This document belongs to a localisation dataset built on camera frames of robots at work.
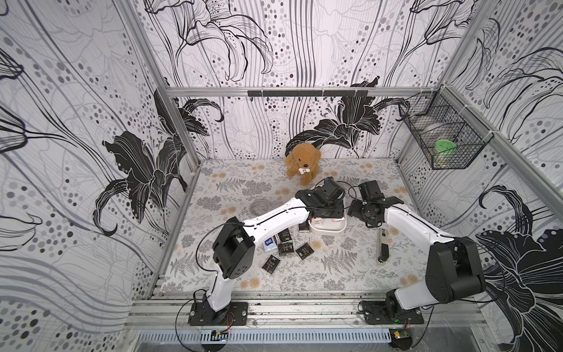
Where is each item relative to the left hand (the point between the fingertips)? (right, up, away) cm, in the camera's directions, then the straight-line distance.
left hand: (338, 213), depth 82 cm
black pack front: (-26, -20, -1) cm, 32 cm away
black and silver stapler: (+17, -15, -1) cm, 23 cm away
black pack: (-20, -15, +4) cm, 25 cm away
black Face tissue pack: (-21, -10, +7) cm, 24 cm away
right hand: (+11, 0, +9) cm, 14 cm away
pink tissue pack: (-26, -13, +4) cm, 30 cm away
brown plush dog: (-12, +21, +15) cm, 29 cm away
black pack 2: (-12, -16, +3) cm, 20 cm away
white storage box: (+1, -7, +11) cm, 13 cm away
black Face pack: (-13, -8, +9) cm, 17 cm away
